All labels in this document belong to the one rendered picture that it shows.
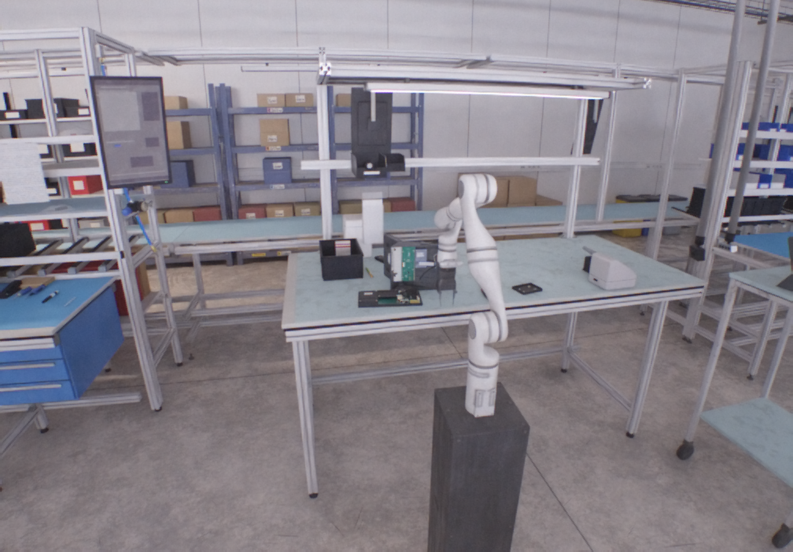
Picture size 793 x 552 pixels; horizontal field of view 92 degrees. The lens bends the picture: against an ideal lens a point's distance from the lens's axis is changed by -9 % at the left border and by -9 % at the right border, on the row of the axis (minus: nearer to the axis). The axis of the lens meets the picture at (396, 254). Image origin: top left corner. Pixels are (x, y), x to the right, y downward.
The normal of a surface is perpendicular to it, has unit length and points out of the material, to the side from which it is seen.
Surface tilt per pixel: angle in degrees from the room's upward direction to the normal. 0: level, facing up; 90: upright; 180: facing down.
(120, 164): 101
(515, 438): 90
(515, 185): 90
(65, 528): 0
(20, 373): 90
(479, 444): 90
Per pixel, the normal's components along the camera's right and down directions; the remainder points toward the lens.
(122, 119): 0.59, 0.42
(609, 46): 0.21, 0.30
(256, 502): 0.00, -0.95
